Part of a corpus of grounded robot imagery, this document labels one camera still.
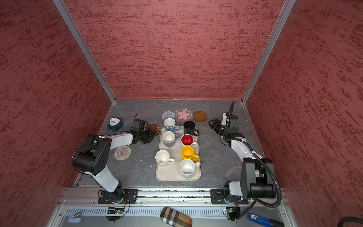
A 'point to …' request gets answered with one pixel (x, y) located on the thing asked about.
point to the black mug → (189, 128)
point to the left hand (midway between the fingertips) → (156, 136)
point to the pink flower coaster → (184, 114)
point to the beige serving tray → (172, 172)
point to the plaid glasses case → (173, 217)
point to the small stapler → (76, 217)
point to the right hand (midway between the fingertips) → (210, 125)
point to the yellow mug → (187, 152)
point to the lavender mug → (168, 137)
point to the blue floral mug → (169, 125)
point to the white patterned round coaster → (122, 152)
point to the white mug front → (187, 167)
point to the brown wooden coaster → (199, 116)
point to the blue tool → (263, 221)
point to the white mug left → (162, 158)
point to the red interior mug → (188, 139)
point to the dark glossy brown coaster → (155, 128)
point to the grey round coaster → (168, 114)
